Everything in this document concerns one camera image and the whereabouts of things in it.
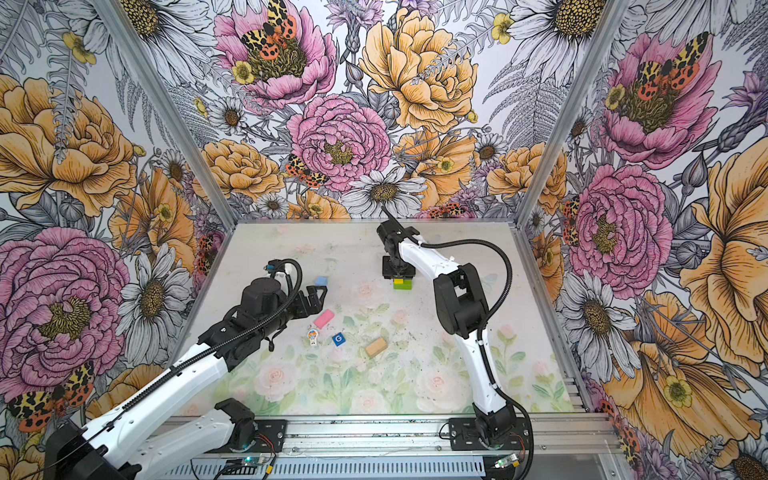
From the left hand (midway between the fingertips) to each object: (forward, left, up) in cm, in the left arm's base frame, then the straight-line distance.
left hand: (312, 300), depth 80 cm
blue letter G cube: (-4, -5, -16) cm, 17 cm away
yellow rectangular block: (+15, -24, -14) cm, 32 cm away
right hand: (+14, -23, -13) cm, 30 cm away
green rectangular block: (+14, -26, -16) cm, 34 cm away
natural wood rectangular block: (-6, -16, -16) cm, 24 cm away
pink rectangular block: (+2, 0, -16) cm, 16 cm away
